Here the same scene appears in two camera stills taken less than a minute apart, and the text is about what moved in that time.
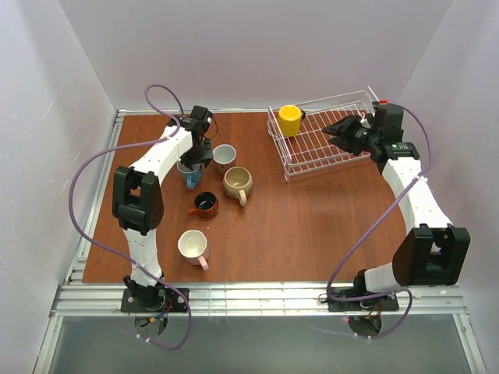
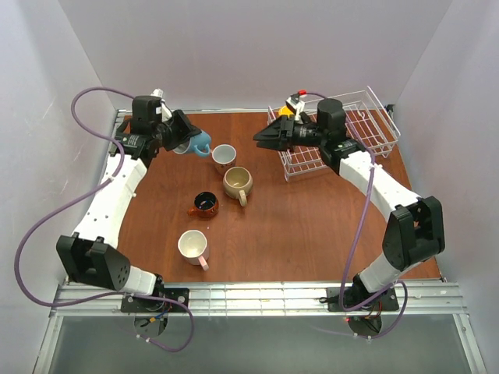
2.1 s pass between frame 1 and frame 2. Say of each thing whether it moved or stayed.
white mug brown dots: stayed
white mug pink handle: stayed
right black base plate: stayed
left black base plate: stayed
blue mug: moved
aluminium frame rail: stayed
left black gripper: moved
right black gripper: moved
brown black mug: stayed
